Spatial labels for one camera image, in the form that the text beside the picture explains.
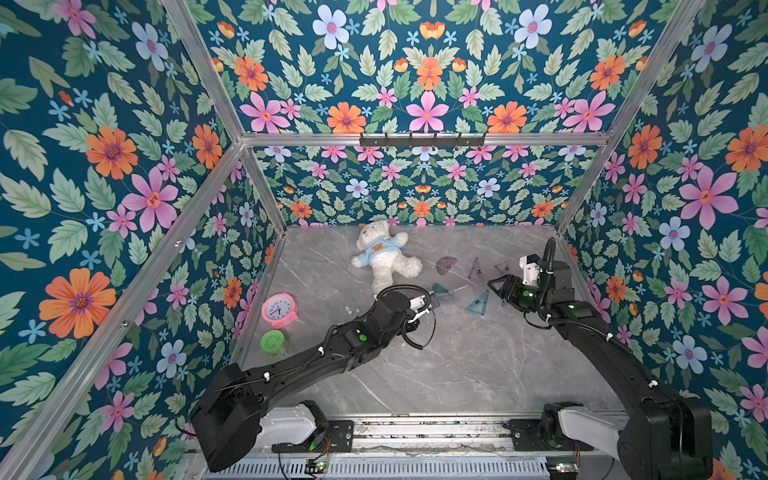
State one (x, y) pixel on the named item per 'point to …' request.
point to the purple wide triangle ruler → (502, 264)
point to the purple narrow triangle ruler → (476, 272)
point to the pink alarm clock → (280, 309)
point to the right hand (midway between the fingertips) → (500, 281)
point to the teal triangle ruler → (479, 305)
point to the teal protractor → (438, 289)
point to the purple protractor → (444, 263)
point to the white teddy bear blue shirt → (383, 252)
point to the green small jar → (274, 342)
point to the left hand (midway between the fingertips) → (413, 295)
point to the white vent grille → (378, 467)
